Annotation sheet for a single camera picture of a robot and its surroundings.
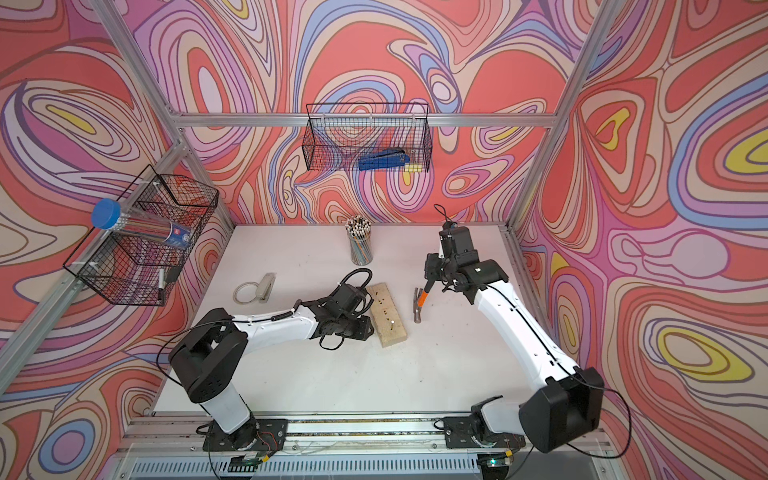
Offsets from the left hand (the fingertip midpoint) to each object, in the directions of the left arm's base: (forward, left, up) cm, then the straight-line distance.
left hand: (375, 331), depth 88 cm
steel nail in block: (+3, -5, 0) cm, 6 cm away
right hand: (+9, -16, +18) cm, 26 cm away
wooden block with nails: (+3, -4, +1) cm, 5 cm away
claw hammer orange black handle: (+9, -14, +4) cm, 17 cm away
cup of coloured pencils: (+28, +5, +15) cm, 32 cm away
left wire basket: (+4, +60, +27) cm, 66 cm away
